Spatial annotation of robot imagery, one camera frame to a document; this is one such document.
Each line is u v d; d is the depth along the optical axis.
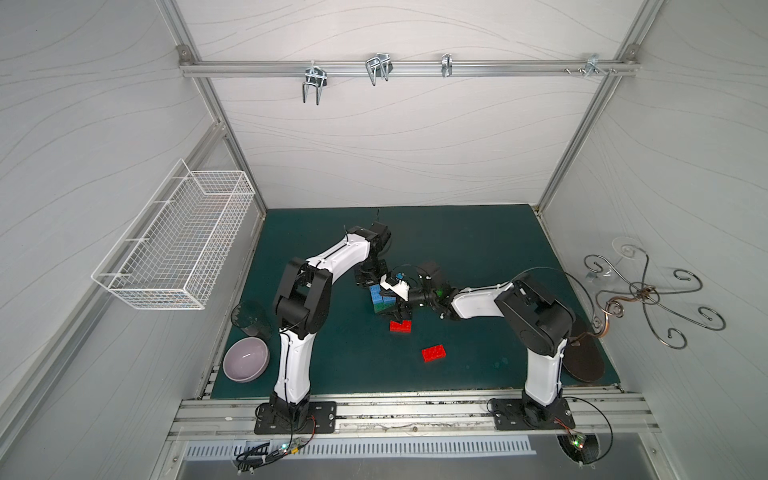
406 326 0.87
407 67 0.78
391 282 0.78
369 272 0.81
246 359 0.82
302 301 0.54
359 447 0.70
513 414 0.75
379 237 0.82
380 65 0.76
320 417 0.74
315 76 0.78
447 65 0.78
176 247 0.69
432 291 0.75
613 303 0.70
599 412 0.66
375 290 0.90
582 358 0.82
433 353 0.82
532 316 0.51
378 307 0.91
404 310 0.80
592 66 0.77
